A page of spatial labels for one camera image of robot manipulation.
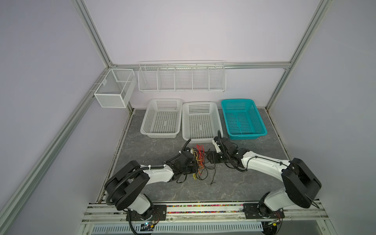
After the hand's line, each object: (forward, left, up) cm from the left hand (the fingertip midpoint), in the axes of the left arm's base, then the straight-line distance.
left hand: (199, 168), depth 87 cm
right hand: (+5, -8, +4) cm, 10 cm away
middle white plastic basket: (+37, -5, -2) cm, 37 cm away
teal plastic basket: (+39, -38, -3) cm, 55 cm away
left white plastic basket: (+43, +26, -2) cm, 50 cm away
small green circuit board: (-27, +29, -4) cm, 39 cm away
